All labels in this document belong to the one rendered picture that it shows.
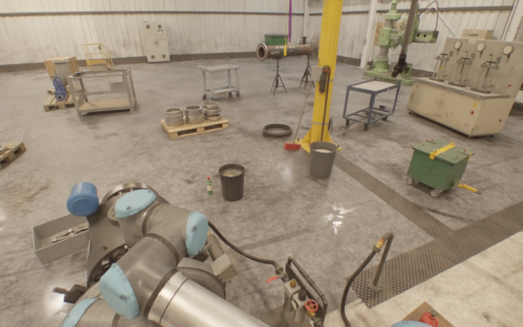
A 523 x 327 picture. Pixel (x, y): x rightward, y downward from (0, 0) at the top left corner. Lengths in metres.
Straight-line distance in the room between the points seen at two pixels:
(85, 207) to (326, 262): 1.93
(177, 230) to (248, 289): 1.80
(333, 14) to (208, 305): 3.99
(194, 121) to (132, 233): 4.75
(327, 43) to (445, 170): 2.29
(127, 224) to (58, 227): 2.78
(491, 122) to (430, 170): 2.98
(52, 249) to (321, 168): 3.09
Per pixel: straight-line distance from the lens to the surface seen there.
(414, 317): 1.86
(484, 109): 6.26
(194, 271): 1.34
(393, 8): 12.63
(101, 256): 1.62
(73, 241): 3.06
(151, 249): 0.53
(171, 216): 0.59
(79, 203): 1.83
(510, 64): 6.70
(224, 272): 1.42
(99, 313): 0.79
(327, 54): 4.19
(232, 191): 3.09
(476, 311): 2.76
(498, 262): 3.32
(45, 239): 3.44
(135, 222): 0.64
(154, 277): 0.50
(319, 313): 1.74
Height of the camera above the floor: 1.89
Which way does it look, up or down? 28 degrees down
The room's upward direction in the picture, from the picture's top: straight up
